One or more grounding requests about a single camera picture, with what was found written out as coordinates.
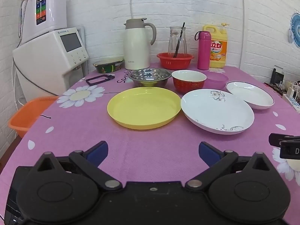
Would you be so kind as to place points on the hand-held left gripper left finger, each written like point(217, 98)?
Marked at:
point(98, 150)

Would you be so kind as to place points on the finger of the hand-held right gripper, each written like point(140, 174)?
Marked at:
point(275, 139)

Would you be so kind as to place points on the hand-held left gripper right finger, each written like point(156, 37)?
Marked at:
point(207, 152)

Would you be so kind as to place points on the stainless steel bowl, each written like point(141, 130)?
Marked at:
point(150, 75)

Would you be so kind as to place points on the pink floral tablecloth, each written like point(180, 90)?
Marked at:
point(93, 126)

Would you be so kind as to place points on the large white floral plate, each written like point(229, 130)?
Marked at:
point(215, 112)

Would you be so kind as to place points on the white power strip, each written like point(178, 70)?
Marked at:
point(288, 99)

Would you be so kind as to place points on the white charger plug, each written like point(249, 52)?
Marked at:
point(291, 90)

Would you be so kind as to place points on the small white dark-rimmed plate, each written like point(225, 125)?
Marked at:
point(248, 93)

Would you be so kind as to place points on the yellow plastic plate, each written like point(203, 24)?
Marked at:
point(143, 107)

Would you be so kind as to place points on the black hair pin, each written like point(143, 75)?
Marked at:
point(45, 116)

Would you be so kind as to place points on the black box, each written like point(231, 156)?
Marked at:
point(277, 76)

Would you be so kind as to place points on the red bowl with white inside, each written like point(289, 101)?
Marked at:
point(187, 86)

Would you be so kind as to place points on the purple plastic bowl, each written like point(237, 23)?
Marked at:
point(216, 82)

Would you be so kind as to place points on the orange plastic basin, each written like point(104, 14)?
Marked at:
point(25, 119)

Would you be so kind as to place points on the instant noodle bowl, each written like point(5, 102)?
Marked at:
point(107, 68)

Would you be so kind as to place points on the red plastic basin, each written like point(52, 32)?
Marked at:
point(175, 63)

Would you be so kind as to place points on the pink thermos bottle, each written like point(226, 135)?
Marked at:
point(204, 51)

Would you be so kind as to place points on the yellow detergent bottle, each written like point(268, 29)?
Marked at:
point(219, 51)

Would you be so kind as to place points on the white water dispenser with screen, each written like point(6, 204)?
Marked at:
point(39, 61)

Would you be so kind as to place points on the cream thermal jug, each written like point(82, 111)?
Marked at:
point(136, 46)

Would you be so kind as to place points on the blue paper fan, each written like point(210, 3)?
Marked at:
point(295, 30)

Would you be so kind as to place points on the glass pitcher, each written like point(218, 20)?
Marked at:
point(172, 42)

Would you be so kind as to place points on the black stirring stick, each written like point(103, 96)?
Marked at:
point(179, 39)

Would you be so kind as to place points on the purple rectangular frame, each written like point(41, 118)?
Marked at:
point(88, 81)

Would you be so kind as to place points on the white wall water ionizer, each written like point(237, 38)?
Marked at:
point(56, 9)

